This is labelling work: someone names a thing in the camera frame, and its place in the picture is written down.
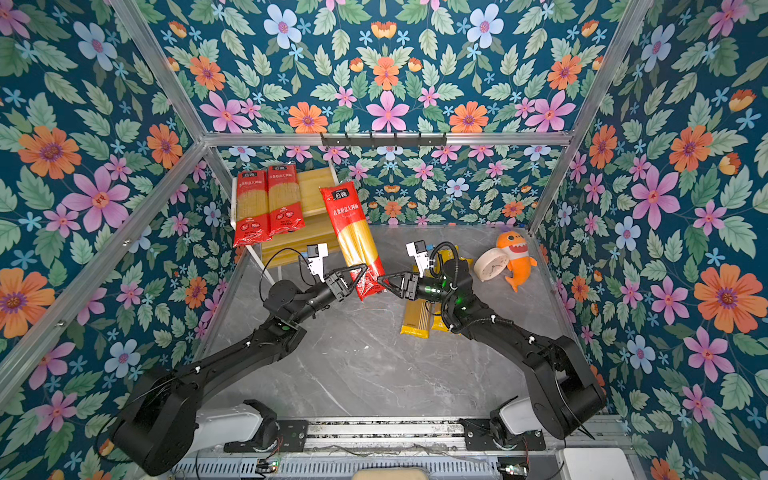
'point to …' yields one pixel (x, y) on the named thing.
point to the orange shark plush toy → (516, 248)
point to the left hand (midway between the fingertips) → (367, 263)
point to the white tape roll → (490, 263)
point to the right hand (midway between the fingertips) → (383, 280)
